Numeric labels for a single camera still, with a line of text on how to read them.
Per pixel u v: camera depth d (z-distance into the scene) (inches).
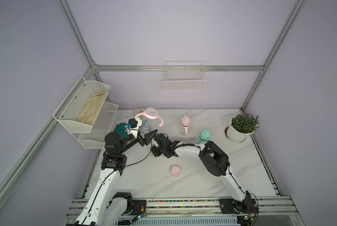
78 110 30.3
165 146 30.0
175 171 32.2
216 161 22.1
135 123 21.8
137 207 28.9
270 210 29.1
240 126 35.1
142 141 23.7
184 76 37.1
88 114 30.3
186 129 37.2
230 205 28.8
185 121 35.6
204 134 32.9
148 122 27.2
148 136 24.2
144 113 23.6
